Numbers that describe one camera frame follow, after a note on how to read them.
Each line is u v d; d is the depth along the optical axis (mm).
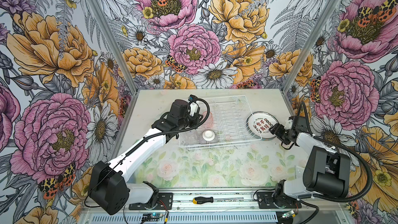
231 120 1020
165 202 736
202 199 733
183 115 630
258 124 992
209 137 886
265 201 740
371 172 401
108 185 393
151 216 711
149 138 505
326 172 442
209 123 944
